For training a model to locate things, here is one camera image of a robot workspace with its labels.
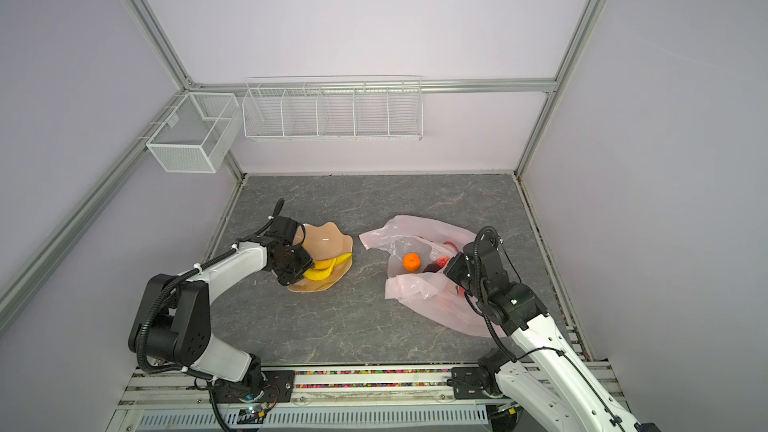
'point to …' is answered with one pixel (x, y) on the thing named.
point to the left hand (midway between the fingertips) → (312, 270)
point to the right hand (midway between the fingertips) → (449, 261)
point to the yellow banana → (323, 268)
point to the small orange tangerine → (412, 262)
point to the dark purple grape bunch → (431, 268)
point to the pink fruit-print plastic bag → (419, 251)
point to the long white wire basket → (333, 108)
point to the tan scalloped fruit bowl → (325, 242)
